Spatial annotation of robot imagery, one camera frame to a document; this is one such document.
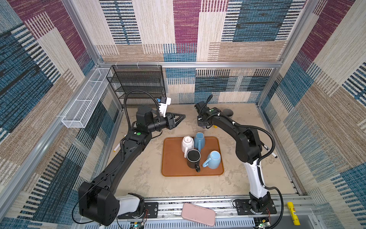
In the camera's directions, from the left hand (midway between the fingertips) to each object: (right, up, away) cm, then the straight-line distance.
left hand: (184, 114), depth 68 cm
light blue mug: (+16, -26, +14) cm, 34 cm away
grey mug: (+31, +2, +34) cm, 46 cm away
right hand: (+14, -4, +30) cm, 33 cm away
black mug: (+5, -24, +13) cm, 28 cm away
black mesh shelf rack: (-44, +27, +36) cm, 63 cm away
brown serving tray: (-6, -30, +21) cm, 37 cm away
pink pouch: (+7, -49, +3) cm, 50 cm away
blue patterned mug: (+9, -16, +21) cm, 28 cm away
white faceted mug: (+2, -17, +18) cm, 25 cm away
